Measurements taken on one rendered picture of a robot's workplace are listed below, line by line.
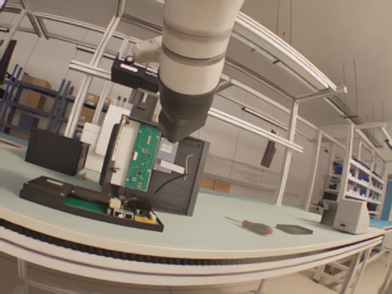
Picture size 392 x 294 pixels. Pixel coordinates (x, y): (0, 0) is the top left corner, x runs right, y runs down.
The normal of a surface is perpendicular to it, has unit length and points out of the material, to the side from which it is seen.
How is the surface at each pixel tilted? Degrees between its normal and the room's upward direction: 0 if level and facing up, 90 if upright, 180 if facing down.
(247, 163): 90
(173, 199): 90
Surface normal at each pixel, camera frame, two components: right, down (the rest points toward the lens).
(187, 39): -0.26, 0.83
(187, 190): 0.06, -0.11
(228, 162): 0.40, -0.01
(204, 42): 0.18, 0.88
